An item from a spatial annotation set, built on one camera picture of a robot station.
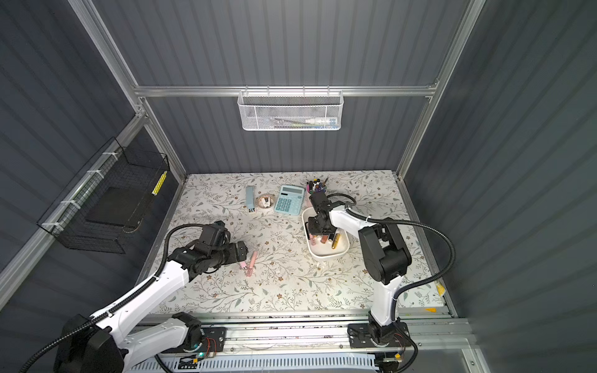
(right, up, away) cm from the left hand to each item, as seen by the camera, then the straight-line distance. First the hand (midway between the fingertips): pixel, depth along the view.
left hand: (238, 253), depth 83 cm
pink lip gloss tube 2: (+27, +3, +9) cm, 29 cm away
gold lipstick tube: (+37, +2, +13) cm, 39 cm away
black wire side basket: (-39, +19, -9) cm, 45 cm away
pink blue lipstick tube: (0, -6, +6) cm, 8 cm away
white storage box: (+33, -1, +12) cm, 35 cm away
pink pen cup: (+28, +24, +17) cm, 41 cm away
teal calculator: (+17, +19, +26) cm, 36 cm away
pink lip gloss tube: (+4, -5, +7) cm, 10 cm away
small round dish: (+6, +19, +26) cm, 32 cm away
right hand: (+29, +7, +14) cm, 33 cm away
